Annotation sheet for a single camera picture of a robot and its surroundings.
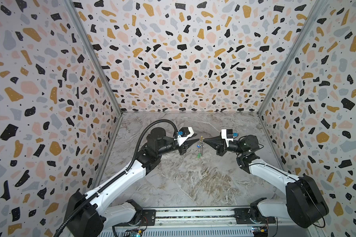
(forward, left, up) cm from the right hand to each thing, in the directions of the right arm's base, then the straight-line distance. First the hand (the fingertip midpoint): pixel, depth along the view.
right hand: (205, 140), depth 67 cm
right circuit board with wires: (-31, -28, -32) cm, 53 cm away
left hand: (+1, +3, +3) cm, 4 cm away
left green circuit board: (-34, +33, -32) cm, 57 cm away
